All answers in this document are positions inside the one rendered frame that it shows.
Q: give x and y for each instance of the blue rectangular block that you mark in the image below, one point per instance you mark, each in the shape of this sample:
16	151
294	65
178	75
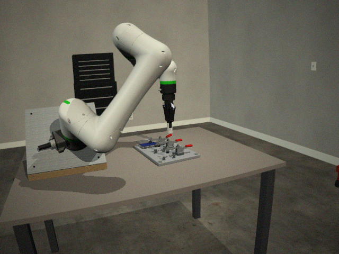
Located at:
148	144

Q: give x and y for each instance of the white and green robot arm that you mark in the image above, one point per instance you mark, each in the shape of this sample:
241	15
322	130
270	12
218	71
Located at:
81	127

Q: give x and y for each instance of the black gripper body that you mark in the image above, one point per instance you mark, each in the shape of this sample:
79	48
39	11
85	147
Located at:
168	99

